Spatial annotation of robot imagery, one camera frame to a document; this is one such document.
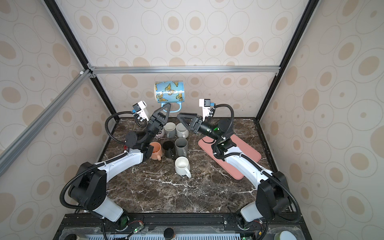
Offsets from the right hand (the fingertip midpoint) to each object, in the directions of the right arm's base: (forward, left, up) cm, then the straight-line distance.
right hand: (179, 119), depth 61 cm
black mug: (+12, +11, -38) cm, 42 cm away
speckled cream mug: (+23, +3, -35) cm, 42 cm away
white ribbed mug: (-4, +1, -34) cm, 34 cm away
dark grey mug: (+11, +2, -34) cm, 35 cm away
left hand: (+1, +2, +6) cm, 6 cm away
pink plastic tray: (-6, -11, -9) cm, 15 cm away
